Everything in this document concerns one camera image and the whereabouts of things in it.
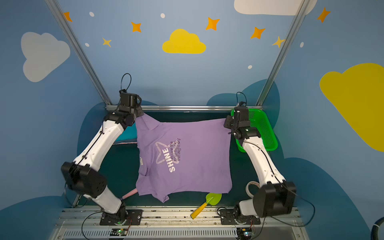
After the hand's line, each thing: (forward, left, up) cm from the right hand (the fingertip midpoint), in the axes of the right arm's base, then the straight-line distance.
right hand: (232, 117), depth 81 cm
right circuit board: (-50, -6, -29) cm, 58 cm away
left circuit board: (-53, +55, -27) cm, 82 cm away
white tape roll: (-29, -10, -27) cm, 41 cm away
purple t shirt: (-17, +23, -20) cm, 34 cm away
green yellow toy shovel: (-36, +10, -26) cm, 46 cm away
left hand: (+1, +53, +4) cm, 53 cm away
